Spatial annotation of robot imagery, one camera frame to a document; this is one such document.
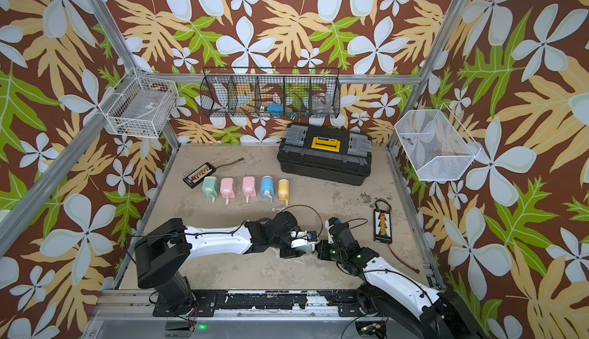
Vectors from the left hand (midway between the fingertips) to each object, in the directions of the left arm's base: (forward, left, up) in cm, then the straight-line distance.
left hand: (305, 238), depth 84 cm
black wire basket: (+55, +14, +25) cm, 62 cm away
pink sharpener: (+21, +23, +2) cm, 32 cm away
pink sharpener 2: (+21, +33, +1) cm, 39 cm away
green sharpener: (-7, +2, +6) cm, 10 cm away
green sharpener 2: (+21, +40, +2) cm, 45 cm away
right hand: (-2, -3, -3) cm, 5 cm away
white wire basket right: (+28, -48, +22) cm, 59 cm away
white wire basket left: (+40, +63, +29) cm, 80 cm away
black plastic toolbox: (+32, -9, +11) cm, 35 cm away
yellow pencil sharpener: (+19, +9, +1) cm, 21 cm away
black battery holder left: (+30, +50, -3) cm, 59 cm away
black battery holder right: (+6, -32, -4) cm, 32 cm away
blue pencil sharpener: (+21, +16, +2) cm, 26 cm away
